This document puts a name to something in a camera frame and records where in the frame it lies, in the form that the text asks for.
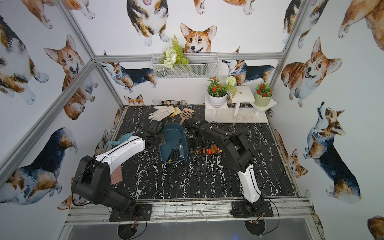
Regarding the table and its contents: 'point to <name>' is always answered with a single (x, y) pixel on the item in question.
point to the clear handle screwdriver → (181, 149)
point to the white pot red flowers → (217, 93)
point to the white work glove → (160, 113)
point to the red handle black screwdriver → (209, 151)
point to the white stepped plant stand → (239, 94)
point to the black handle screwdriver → (174, 155)
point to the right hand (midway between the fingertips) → (194, 147)
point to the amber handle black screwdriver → (213, 149)
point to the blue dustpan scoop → (124, 138)
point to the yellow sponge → (177, 111)
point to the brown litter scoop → (185, 114)
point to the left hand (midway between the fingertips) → (162, 137)
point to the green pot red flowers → (263, 94)
